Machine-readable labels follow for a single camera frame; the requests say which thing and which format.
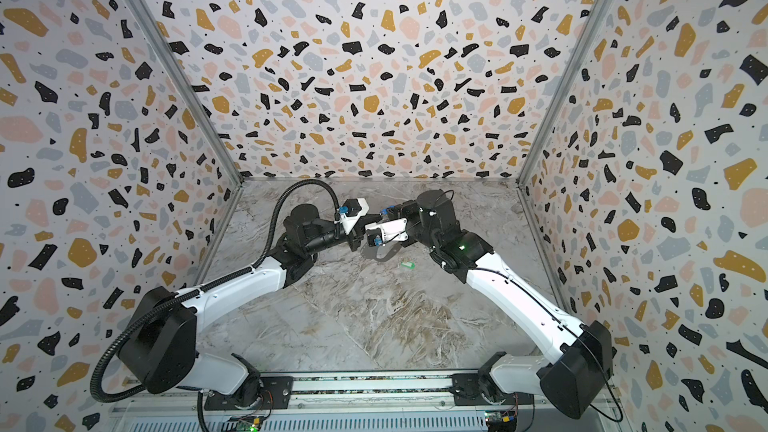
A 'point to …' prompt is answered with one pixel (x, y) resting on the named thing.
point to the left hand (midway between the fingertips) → (383, 211)
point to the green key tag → (408, 265)
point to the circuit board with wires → (250, 422)
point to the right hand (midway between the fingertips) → (393, 196)
